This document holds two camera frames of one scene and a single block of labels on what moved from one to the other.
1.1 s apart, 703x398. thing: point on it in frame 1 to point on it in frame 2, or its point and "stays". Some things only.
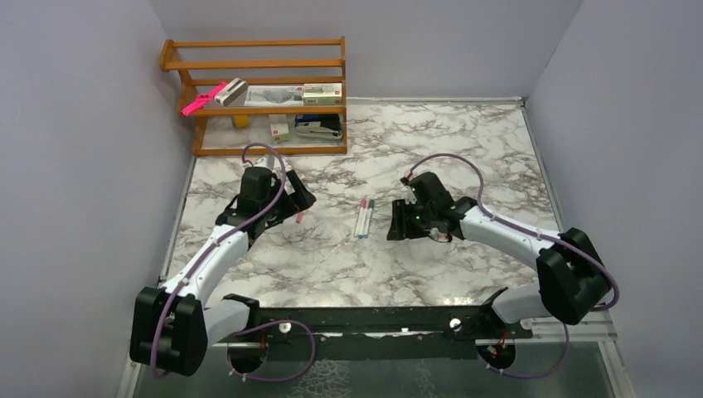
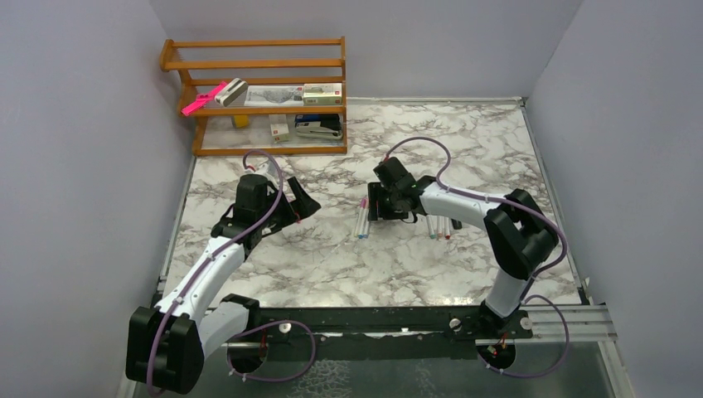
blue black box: x=331 y=121 stays
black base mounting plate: x=426 y=332 stays
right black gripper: x=400 y=227 to x=375 y=191
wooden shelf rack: x=168 y=63 stays
